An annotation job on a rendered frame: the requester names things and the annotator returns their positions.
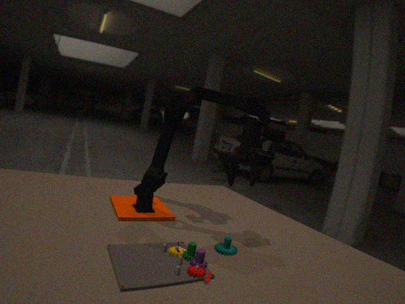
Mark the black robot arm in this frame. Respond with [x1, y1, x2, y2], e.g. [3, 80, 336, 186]
[134, 85, 286, 213]

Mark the purple gear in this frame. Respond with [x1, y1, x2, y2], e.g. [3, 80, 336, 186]
[190, 249, 207, 269]

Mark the teal gear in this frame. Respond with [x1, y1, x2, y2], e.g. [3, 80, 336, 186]
[215, 237, 237, 256]

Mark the yellow gear with black stripe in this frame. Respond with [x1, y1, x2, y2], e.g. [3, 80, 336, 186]
[168, 246, 185, 257]

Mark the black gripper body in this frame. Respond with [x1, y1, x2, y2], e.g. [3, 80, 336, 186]
[218, 136, 262, 165]

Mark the red gear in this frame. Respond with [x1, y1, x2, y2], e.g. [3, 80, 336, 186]
[187, 265, 206, 279]

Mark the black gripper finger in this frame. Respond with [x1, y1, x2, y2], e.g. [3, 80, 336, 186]
[249, 164, 268, 187]
[221, 161, 240, 186]

